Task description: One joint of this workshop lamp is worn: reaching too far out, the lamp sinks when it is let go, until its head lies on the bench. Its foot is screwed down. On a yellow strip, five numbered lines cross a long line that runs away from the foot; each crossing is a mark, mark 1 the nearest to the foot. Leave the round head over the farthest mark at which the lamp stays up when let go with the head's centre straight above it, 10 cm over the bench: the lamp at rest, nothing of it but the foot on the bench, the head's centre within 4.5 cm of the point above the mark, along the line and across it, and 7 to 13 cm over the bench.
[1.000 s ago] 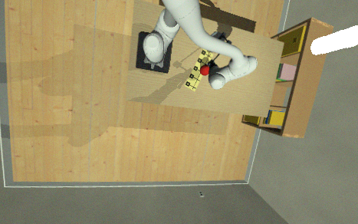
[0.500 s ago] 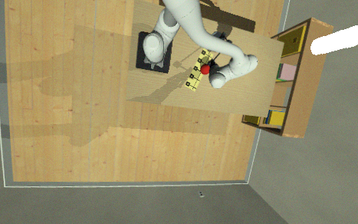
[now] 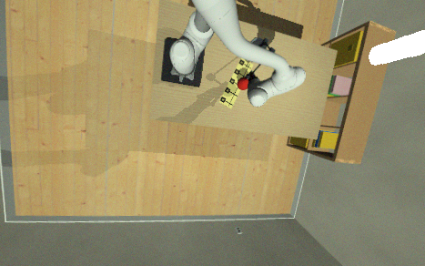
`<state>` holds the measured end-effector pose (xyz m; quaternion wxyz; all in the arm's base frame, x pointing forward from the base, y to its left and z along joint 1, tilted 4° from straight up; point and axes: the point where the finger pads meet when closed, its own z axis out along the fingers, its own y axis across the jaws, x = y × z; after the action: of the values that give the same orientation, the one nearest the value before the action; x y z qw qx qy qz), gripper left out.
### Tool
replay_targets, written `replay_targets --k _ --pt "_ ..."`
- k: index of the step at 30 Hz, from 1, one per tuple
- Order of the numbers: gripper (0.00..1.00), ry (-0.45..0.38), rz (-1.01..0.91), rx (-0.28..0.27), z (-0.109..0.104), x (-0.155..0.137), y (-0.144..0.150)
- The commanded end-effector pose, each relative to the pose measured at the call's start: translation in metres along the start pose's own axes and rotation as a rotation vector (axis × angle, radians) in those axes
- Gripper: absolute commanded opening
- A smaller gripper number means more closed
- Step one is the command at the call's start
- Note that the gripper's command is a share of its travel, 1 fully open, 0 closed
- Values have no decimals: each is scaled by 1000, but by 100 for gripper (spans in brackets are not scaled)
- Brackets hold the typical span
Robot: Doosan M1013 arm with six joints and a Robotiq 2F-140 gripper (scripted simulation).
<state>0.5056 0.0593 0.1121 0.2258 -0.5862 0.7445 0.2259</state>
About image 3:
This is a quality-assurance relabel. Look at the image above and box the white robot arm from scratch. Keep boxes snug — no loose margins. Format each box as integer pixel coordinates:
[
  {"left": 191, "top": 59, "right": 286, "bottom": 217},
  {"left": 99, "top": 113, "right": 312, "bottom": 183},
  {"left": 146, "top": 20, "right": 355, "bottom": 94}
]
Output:
[{"left": 170, "top": 0, "right": 306, "bottom": 107}]

